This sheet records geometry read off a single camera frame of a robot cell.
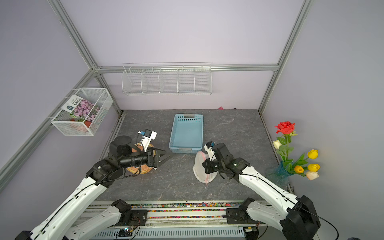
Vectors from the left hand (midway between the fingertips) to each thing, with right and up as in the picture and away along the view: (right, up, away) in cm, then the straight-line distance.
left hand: (168, 155), depth 64 cm
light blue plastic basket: (+5, +6, +40) cm, 41 cm away
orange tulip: (+52, -4, -6) cm, 53 cm away
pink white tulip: (+58, -7, -5) cm, 58 cm away
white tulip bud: (+50, +4, +5) cm, 50 cm away
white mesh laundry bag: (+13, -13, +25) cm, 31 cm away
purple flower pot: (-46, +21, +10) cm, 51 cm away
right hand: (+15, -7, +15) cm, 22 cm away
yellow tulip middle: (+59, -4, -5) cm, 59 cm away
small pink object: (+32, +27, +60) cm, 73 cm away
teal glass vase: (+56, -13, +13) cm, 59 cm away
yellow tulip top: (+62, +1, -1) cm, 62 cm away
